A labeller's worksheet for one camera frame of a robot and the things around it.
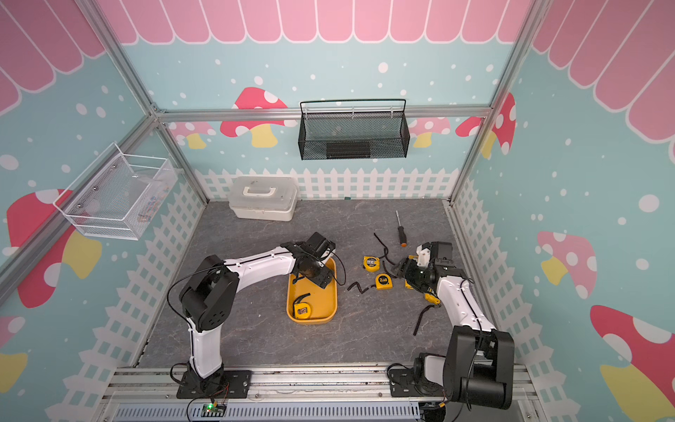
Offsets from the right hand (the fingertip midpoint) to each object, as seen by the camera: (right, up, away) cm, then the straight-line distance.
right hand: (400, 271), depth 88 cm
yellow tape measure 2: (+4, -6, +5) cm, 8 cm away
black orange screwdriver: (+5, +11, +18) cm, 22 cm away
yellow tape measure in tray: (-33, -13, -1) cm, 35 cm away
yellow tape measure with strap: (-5, -5, +6) cm, 9 cm away
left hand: (-27, -3, +6) cm, 28 cm away
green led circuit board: (-55, -36, -15) cm, 68 cm away
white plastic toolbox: (-52, +27, +20) cm, 62 cm away
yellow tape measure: (-9, +1, +9) cm, 13 cm away
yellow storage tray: (-26, -10, 0) cm, 28 cm away
